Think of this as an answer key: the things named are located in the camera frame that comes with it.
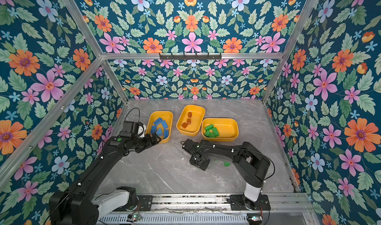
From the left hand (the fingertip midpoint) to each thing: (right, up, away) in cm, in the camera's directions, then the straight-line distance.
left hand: (157, 138), depth 79 cm
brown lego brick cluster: (+12, +5, +25) cm, 28 cm away
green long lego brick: (+34, +1, +19) cm, 39 cm away
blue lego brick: (-2, +6, +24) cm, 25 cm away
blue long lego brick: (-7, +8, +25) cm, 27 cm away
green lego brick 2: (+29, 0, +17) cm, 34 cm away
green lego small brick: (+39, -16, +5) cm, 43 cm away
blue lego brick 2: (+1, 0, +19) cm, 19 cm away
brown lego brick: (+15, +7, +27) cm, 32 cm away
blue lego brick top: (-9, +3, +22) cm, 24 cm away
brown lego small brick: (+15, +13, +29) cm, 35 cm away
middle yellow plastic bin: (+22, +14, +30) cm, 40 cm away
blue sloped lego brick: (-5, +1, +20) cm, 21 cm away
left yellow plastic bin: (-1, +11, +28) cm, 31 cm away
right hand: (+20, -17, +6) cm, 27 cm away
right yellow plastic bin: (+43, +3, +25) cm, 50 cm away
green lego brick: (+30, +4, +22) cm, 37 cm away
